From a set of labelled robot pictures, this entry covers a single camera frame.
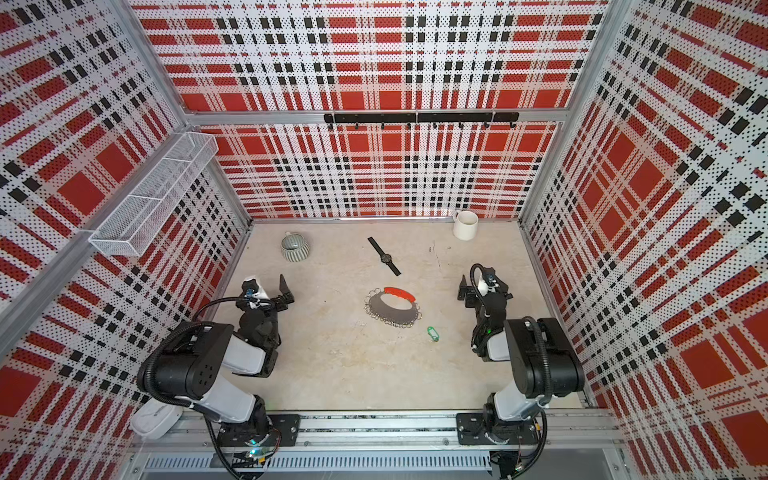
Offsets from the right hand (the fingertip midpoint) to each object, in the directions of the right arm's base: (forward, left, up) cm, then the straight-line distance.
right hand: (482, 275), depth 92 cm
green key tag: (-14, +16, -10) cm, 24 cm away
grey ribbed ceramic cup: (+15, +63, -3) cm, 65 cm away
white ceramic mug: (+25, +1, -4) cm, 26 cm away
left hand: (-3, +64, +3) cm, 64 cm away
